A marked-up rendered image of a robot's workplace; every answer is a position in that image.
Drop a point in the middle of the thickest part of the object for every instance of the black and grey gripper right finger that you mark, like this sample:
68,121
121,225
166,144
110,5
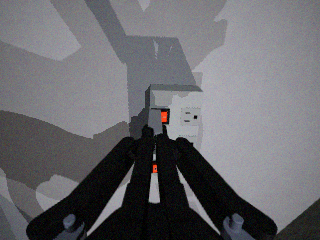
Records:
235,218

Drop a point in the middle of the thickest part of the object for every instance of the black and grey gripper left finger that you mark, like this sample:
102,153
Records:
73,217

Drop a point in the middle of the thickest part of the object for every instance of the white power strip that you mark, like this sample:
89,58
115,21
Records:
180,107

